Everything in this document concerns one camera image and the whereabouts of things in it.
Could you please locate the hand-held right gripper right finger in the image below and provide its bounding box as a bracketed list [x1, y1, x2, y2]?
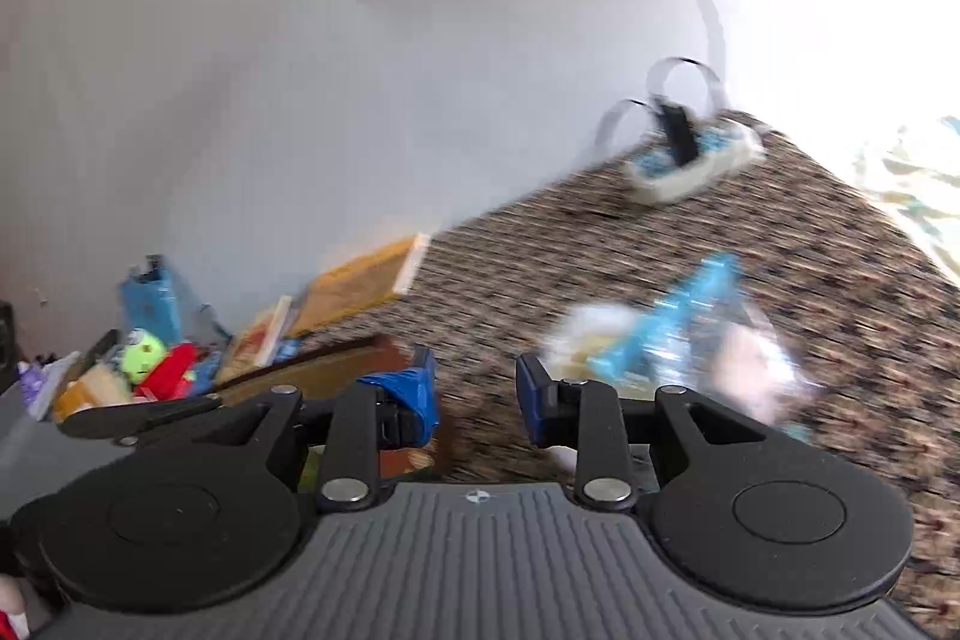
[515, 351, 775, 510]

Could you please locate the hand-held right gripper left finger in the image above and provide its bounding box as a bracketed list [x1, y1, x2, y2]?
[199, 346, 440, 512]

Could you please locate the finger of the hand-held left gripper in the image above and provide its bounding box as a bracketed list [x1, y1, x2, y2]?
[58, 394, 226, 447]

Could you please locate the cardboard box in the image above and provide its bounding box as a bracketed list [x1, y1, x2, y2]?
[201, 332, 455, 483]

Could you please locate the clear zip bag blue strip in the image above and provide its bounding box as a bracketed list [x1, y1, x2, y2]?
[585, 251, 815, 442]

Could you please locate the red plush toy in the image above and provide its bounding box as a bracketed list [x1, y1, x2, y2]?
[133, 343, 202, 402]

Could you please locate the green frog plush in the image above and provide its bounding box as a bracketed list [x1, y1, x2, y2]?
[114, 328, 167, 386]

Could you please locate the blue plastic bag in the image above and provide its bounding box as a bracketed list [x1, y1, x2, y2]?
[118, 254, 187, 350]

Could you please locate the yellow book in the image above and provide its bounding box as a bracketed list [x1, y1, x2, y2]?
[289, 233, 430, 339]

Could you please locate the illustrated picture book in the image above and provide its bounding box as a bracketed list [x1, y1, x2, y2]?
[216, 295, 295, 387]

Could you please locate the white power strip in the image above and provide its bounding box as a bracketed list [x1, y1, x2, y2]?
[624, 113, 766, 208]

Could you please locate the black charger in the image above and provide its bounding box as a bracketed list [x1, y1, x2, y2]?
[657, 97, 697, 169]

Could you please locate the black charger cable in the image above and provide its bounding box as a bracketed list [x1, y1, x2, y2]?
[594, 56, 727, 155]

